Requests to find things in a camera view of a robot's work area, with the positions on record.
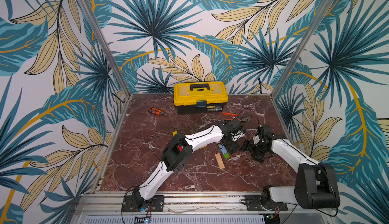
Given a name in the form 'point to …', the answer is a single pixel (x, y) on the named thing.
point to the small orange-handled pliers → (157, 112)
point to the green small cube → (226, 155)
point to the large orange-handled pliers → (236, 117)
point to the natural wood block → (220, 161)
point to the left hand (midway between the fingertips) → (231, 148)
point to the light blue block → (221, 146)
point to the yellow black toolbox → (194, 97)
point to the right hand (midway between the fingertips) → (245, 153)
